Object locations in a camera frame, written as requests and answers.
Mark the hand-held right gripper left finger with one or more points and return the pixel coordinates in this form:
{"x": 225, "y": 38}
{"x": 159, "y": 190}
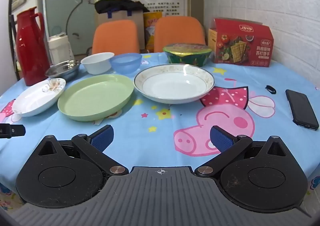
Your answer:
{"x": 102, "y": 139}

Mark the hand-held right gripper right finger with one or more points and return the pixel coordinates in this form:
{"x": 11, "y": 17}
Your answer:
{"x": 220, "y": 139}

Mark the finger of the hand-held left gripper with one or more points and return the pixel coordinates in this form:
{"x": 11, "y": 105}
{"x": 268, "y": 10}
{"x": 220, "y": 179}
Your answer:
{"x": 15, "y": 131}

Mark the green plastic plate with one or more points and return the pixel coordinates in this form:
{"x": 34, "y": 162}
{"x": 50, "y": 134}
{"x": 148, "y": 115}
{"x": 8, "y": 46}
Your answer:
{"x": 95, "y": 98}

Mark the white gold-rimmed plate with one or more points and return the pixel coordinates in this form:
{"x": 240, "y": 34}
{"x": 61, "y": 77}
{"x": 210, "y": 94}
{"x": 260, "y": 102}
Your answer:
{"x": 172, "y": 85}

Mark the stainless steel bowl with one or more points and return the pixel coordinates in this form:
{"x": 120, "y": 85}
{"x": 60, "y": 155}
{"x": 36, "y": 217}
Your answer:
{"x": 62, "y": 70}

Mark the white floral plate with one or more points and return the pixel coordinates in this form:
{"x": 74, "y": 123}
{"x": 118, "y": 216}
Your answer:
{"x": 35, "y": 98}

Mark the blue cartoon tablecloth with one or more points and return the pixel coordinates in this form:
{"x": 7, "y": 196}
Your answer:
{"x": 160, "y": 113}

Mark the white bowl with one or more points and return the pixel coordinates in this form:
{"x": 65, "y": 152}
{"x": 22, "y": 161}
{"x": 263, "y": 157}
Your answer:
{"x": 97, "y": 64}

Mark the blue translucent bowl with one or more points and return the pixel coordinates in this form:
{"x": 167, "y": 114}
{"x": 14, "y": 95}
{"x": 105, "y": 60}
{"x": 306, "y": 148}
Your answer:
{"x": 125, "y": 64}

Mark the red thermos jug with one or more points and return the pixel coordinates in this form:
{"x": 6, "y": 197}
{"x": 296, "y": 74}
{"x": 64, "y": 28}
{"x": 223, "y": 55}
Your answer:
{"x": 30, "y": 53}

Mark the black smartphone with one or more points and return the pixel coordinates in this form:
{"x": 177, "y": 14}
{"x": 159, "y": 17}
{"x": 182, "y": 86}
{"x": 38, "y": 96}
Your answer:
{"x": 301, "y": 109}

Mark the green instant noodle bowl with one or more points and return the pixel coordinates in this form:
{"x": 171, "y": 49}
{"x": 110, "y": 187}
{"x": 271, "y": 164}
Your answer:
{"x": 187, "y": 57}

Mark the white tumbler cup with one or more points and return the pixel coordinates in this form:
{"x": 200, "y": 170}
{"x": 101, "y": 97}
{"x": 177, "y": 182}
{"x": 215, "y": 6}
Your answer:
{"x": 60, "y": 48}

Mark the red cracker box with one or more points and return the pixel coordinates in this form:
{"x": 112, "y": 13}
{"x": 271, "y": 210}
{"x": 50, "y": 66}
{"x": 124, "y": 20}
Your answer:
{"x": 242, "y": 45}

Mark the orange chair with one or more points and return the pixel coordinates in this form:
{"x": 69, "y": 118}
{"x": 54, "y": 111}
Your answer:
{"x": 115, "y": 38}
{"x": 178, "y": 33}

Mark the white panel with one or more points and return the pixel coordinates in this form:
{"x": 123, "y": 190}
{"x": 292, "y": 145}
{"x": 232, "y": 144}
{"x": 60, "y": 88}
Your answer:
{"x": 5, "y": 15}

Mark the yellow snack bag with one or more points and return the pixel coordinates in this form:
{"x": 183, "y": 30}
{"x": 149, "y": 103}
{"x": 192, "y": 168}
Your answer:
{"x": 150, "y": 25}

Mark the cardboard box with black cloth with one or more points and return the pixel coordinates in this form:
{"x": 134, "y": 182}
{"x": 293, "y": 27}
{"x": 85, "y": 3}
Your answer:
{"x": 120, "y": 16}

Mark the black cloth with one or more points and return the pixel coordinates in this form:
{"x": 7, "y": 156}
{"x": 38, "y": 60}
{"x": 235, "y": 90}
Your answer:
{"x": 120, "y": 5}

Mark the frosted glass door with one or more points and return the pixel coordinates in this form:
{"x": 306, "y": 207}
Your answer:
{"x": 65, "y": 3}

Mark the framed wall poster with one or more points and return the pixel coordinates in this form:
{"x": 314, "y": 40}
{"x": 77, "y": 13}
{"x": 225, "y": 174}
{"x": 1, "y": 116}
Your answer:
{"x": 170, "y": 3}

